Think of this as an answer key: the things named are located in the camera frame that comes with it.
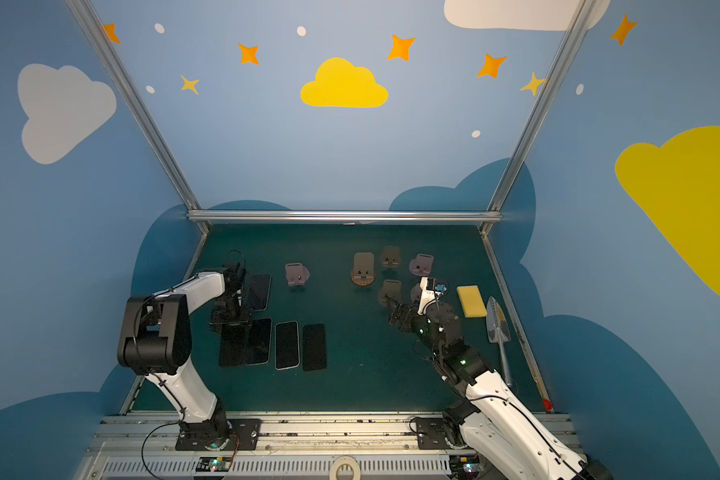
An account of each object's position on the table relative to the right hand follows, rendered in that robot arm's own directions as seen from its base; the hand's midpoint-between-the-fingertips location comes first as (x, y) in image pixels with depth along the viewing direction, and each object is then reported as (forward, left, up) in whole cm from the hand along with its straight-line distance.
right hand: (404, 297), depth 78 cm
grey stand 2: (+23, -9, -16) cm, 29 cm away
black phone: (-8, +25, -17) cm, 31 cm away
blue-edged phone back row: (-5, +44, -22) cm, 50 cm away
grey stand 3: (+12, -6, -17) cm, 21 cm away
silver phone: (-7, +34, -19) cm, 40 cm away
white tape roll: (-35, +13, -19) cm, 42 cm away
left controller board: (-38, +45, -19) cm, 62 cm away
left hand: (-3, +50, -19) cm, 53 cm away
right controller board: (-34, -15, -21) cm, 43 cm away
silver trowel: (+1, -32, -20) cm, 38 cm away
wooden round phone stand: (+18, +12, -15) cm, 27 cm away
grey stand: (+18, +36, -17) cm, 44 cm away
